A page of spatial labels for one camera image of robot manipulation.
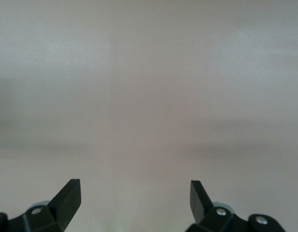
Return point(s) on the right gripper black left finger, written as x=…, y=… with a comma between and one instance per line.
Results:
x=54, y=215

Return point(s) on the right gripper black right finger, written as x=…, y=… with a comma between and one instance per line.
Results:
x=211, y=220

